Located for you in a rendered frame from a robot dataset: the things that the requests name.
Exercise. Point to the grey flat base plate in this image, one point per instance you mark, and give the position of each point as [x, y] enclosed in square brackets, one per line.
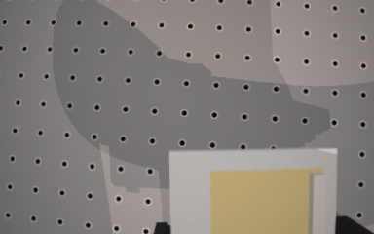
[95, 93]

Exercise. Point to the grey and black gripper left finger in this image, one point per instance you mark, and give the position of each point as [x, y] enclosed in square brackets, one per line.
[162, 228]

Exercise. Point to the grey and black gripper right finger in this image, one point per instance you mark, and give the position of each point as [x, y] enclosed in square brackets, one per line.
[345, 225]

